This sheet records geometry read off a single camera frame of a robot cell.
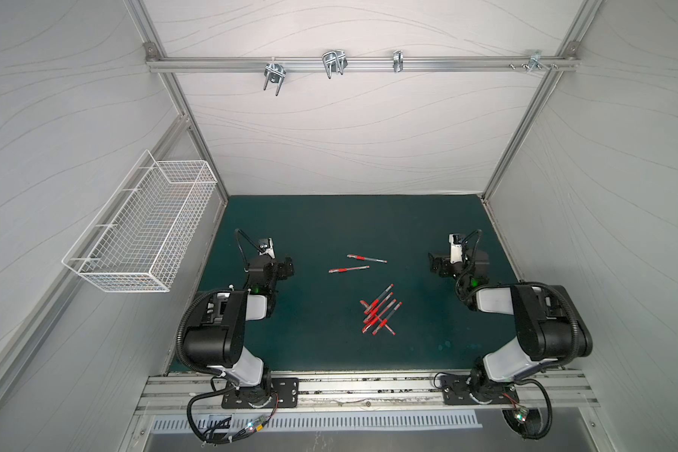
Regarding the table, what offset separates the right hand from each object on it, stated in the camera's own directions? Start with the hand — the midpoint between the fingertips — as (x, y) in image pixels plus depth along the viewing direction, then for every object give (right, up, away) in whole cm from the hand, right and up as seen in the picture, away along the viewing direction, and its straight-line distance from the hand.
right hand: (446, 250), depth 95 cm
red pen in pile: (-25, -16, -6) cm, 30 cm away
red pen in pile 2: (-25, -17, -7) cm, 31 cm away
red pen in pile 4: (-23, -21, -10) cm, 32 cm away
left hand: (-60, -2, -1) cm, 60 cm away
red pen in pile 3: (-26, -21, -9) cm, 34 cm away
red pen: (-27, -4, +6) cm, 28 cm away
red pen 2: (-34, -7, +3) cm, 35 cm away
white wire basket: (-86, +6, -26) cm, 90 cm away
